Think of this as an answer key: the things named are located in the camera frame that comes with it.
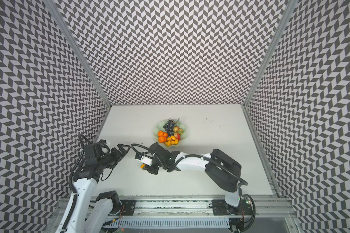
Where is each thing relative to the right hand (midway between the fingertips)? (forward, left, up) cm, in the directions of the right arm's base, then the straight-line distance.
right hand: (146, 166), depth 80 cm
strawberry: (+25, -16, 0) cm, 30 cm away
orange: (+23, -6, -2) cm, 24 cm away
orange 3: (+18, -7, -1) cm, 19 cm away
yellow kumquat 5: (+16, -14, -2) cm, 21 cm away
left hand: (+5, +10, +7) cm, 13 cm away
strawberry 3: (+22, -17, -3) cm, 28 cm away
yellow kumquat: (+15, -11, -2) cm, 19 cm away
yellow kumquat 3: (+20, -14, -2) cm, 25 cm away
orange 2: (+24, -8, -4) cm, 25 cm away
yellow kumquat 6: (-1, +1, +3) cm, 4 cm away
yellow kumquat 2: (+17, -16, -3) cm, 24 cm away
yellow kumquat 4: (+19, -11, -2) cm, 22 cm away
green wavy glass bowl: (+29, -4, -3) cm, 29 cm away
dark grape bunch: (+26, -11, +1) cm, 28 cm away
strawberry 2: (+24, -19, -1) cm, 31 cm away
